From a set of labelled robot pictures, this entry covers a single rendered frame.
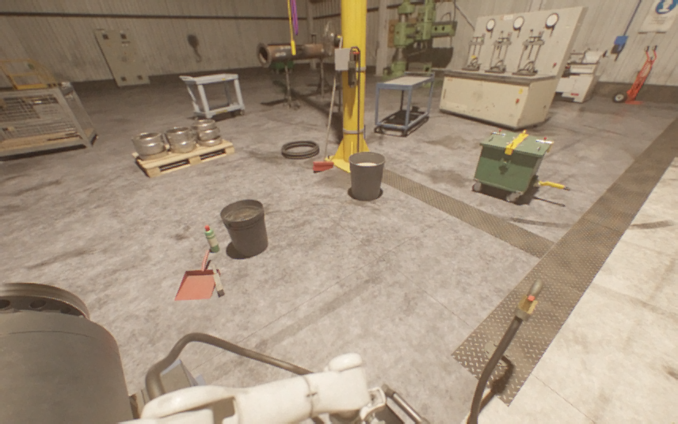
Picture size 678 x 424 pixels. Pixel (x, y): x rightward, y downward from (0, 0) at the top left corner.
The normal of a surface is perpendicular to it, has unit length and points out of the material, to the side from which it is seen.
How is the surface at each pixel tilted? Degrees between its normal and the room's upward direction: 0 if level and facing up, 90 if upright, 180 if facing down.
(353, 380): 34
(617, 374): 0
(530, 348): 0
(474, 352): 0
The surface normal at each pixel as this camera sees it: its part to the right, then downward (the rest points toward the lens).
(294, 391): 0.35, -0.84
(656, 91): -0.80, 0.35
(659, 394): -0.03, -0.83
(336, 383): 0.43, -0.57
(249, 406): 0.55, -0.75
